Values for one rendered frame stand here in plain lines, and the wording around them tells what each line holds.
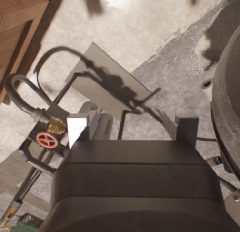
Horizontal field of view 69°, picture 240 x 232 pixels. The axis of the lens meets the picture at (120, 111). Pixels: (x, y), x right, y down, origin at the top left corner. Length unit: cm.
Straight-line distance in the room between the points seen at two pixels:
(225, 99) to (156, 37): 57
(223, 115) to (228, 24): 61
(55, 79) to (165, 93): 64
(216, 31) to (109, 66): 51
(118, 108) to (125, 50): 36
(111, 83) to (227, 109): 72
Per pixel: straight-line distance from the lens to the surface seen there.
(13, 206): 125
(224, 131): 36
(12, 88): 70
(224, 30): 93
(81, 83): 104
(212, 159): 50
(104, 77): 98
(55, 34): 99
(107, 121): 78
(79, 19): 92
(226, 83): 42
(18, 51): 98
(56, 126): 65
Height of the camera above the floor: 85
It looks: 50 degrees down
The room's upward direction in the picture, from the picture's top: 168 degrees counter-clockwise
